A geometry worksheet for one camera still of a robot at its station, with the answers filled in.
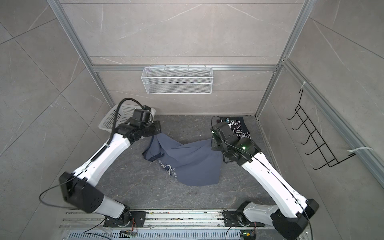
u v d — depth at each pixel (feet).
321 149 2.09
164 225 2.39
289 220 1.25
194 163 2.61
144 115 1.99
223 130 1.58
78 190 1.34
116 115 1.84
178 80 3.30
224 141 1.57
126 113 3.88
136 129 1.85
